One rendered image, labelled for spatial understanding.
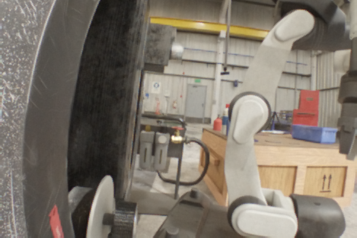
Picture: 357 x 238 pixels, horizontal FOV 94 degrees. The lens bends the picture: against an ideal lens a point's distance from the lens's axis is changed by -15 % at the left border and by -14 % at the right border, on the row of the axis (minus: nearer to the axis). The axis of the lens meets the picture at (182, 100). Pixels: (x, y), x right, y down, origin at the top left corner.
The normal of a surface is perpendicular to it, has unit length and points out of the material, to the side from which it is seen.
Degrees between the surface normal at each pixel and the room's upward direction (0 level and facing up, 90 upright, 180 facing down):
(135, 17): 86
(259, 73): 90
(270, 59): 114
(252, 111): 90
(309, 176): 90
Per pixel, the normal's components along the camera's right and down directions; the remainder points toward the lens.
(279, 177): 0.11, -0.04
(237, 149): -0.37, 0.33
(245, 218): -0.26, -0.07
